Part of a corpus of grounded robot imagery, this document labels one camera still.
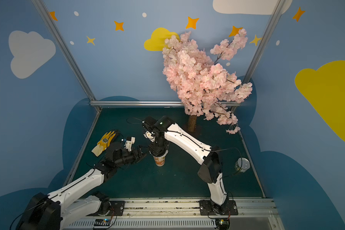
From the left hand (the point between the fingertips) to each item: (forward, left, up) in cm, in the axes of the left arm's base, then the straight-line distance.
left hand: (150, 149), depth 79 cm
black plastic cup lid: (-6, -6, +10) cm, 13 cm away
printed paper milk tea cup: (-4, -5, -7) cm, 10 cm away
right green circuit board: (-32, -40, -19) cm, 55 cm away
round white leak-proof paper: (-3, -9, 0) cm, 9 cm away
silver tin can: (-2, -57, -11) cm, 58 cm away
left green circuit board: (-33, +23, -19) cm, 44 cm away
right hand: (+1, -6, +1) cm, 6 cm away
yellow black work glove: (+11, +36, -15) cm, 41 cm away
